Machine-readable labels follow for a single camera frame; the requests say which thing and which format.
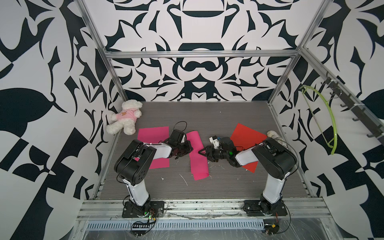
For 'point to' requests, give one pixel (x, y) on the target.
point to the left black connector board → (139, 232)
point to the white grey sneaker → (273, 134)
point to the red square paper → (244, 137)
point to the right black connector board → (271, 226)
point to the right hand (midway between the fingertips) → (199, 152)
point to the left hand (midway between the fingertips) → (192, 146)
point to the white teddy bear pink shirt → (126, 118)
